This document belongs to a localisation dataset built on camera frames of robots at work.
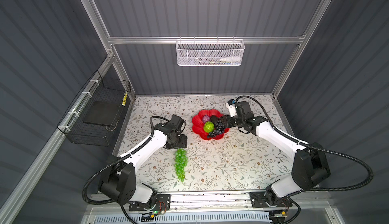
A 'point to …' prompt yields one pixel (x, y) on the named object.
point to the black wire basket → (99, 88)
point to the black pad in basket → (103, 112)
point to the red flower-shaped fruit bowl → (198, 124)
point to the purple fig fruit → (205, 118)
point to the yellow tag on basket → (124, 101)
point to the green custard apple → (208, 126)
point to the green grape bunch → (181, 159)
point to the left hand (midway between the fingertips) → (182, 144)
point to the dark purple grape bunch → (219, 128)
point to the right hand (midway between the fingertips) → (226, 119)
